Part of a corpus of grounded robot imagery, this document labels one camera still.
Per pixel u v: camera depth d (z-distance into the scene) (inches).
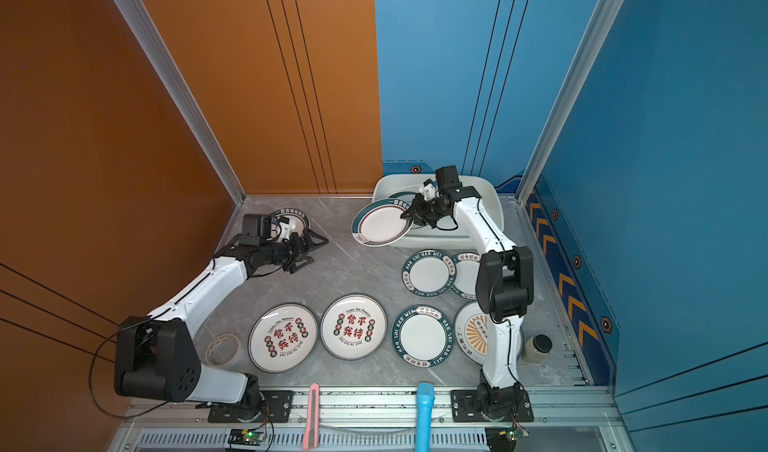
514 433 27.4
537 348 28.9
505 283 21.1
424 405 28.1
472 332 33.5
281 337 33.4
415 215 31.9
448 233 30.9
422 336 32.6
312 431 27.4
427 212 31.6
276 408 29.0
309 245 29.3
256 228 26.5
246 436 27.9
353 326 34.1
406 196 46.2
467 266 39.1
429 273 37.3
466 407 28.5
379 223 35.9
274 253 28.1
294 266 32.1
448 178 29.8
